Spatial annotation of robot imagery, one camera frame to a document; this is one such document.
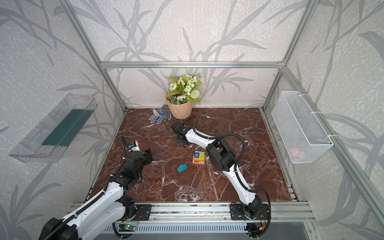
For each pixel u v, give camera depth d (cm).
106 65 94
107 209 51
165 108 116
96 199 49
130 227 71
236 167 61
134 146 72
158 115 115
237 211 74
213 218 73
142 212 74
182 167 87
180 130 80
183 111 104
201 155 89
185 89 92
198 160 89
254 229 77
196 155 89
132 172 63
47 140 64
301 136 62
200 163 91
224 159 60
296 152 72
